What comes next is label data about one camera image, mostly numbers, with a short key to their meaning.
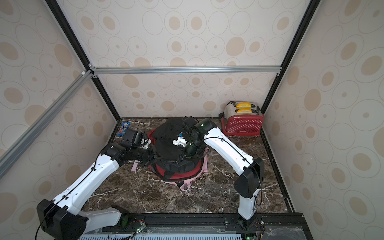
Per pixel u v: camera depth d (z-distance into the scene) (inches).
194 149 24.2
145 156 25.9
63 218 14.5
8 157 20.0
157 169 33.5
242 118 38.3
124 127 44.4
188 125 24.1
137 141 23.8
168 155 30.8
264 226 28.6
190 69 35.4
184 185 33.6
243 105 39.4
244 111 38.4
